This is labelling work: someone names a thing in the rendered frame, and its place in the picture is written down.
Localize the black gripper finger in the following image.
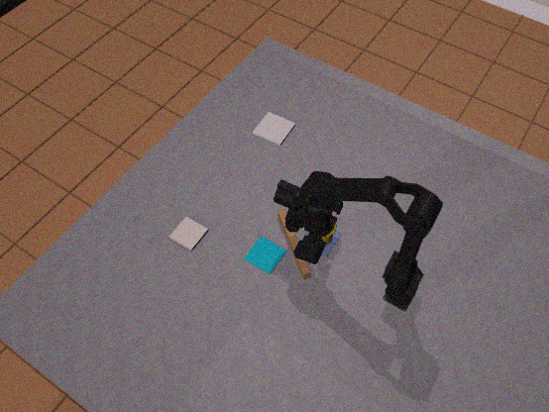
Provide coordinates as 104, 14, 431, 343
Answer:
327, 216, 337, 235
303, 236, 327, 252

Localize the yellow cup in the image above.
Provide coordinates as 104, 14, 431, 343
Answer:
322, 224, 336, 246

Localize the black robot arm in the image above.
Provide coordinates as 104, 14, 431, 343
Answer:
274, 171, 442, 312

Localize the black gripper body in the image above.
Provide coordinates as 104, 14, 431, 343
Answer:
294, 201, 343, 264

